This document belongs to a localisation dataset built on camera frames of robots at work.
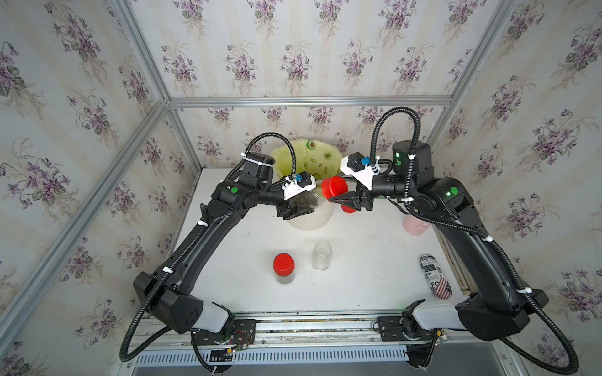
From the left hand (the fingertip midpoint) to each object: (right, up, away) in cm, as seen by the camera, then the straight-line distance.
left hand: (308, 196), depth 69 cm
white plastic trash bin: (+4, -10, +22) cm, 24 cm away
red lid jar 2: (-1, -2, -3) cm, 4 cm away
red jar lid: (+20, -7, +38) cm, 43 cm away
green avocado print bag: (+4, +15, +22) cm, 27 cm away
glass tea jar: (+6, -23, +17) cm, 29 cm away
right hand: (+8, +3, -9) cm, 13 cm away
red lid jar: (-8, -23, +6) cm, 25 cm away
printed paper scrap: (+46, -31, +12) cm, 56 cm away
